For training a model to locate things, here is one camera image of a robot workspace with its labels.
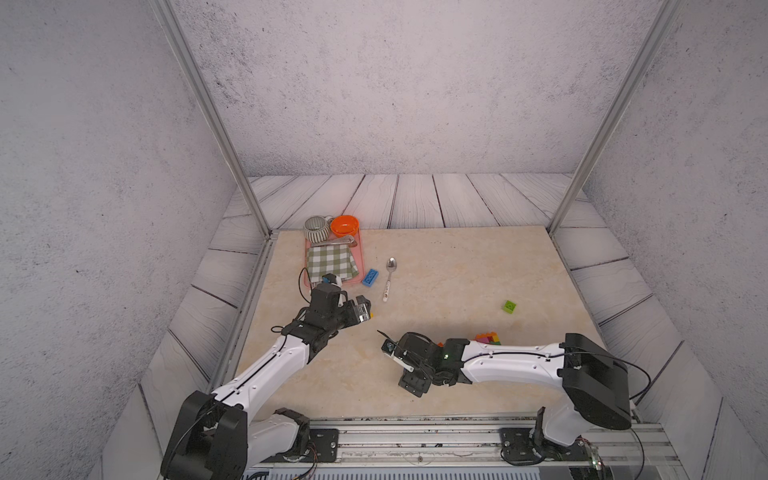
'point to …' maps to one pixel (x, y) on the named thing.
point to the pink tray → (357, 253)
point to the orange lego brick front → (485, 335)
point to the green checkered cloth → (336, 259)
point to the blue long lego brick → (370, 278)
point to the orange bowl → (344, 225)
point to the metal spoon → (391, 264)
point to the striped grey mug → (317, 228)
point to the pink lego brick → (482, 339)
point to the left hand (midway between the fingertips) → (363, 307)
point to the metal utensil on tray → (347, 240)
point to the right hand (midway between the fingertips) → (412, 369)
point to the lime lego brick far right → (509, 306)
